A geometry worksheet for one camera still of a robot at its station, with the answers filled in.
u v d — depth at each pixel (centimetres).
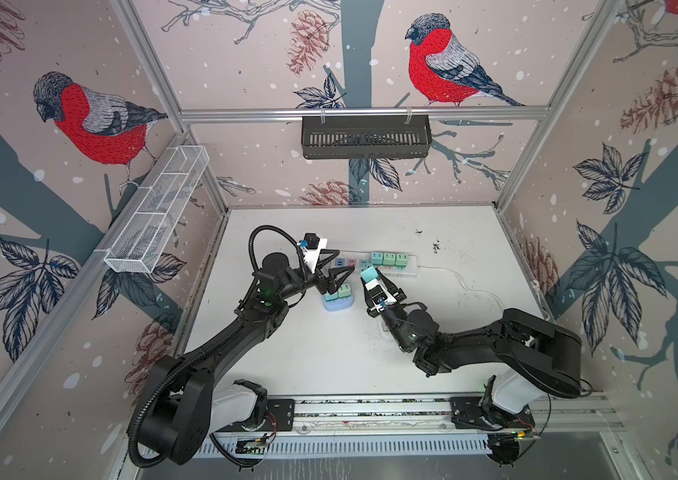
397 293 70
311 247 66
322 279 68
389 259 97
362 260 101
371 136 107
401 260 97
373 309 69
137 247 71
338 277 70
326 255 78
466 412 73
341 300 92
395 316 68
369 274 74
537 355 44
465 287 95
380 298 63
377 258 97
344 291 89
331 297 91
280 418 73
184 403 40
